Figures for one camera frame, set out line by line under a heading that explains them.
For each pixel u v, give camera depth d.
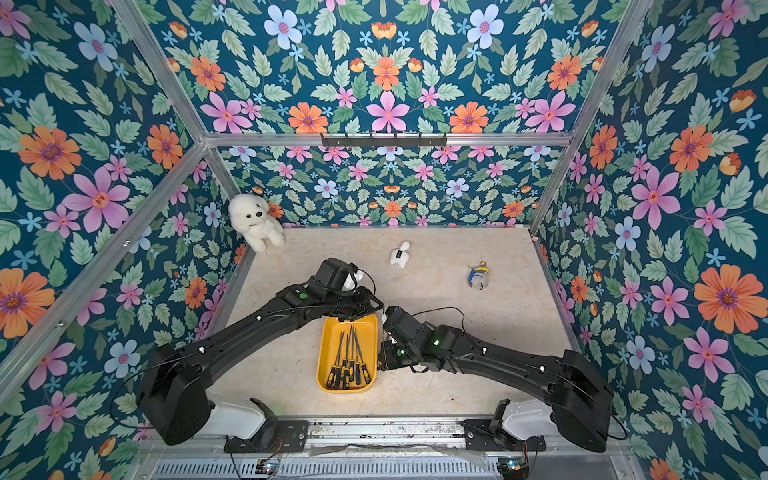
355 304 0.70
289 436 0.73
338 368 0.84
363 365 0.84
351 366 0.84
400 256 1.07
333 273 0.63
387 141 0.93
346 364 0.84
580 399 0.41
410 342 0.58
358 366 0.84
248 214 1.01
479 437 0.72
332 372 0.83
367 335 0.92
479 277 1.00
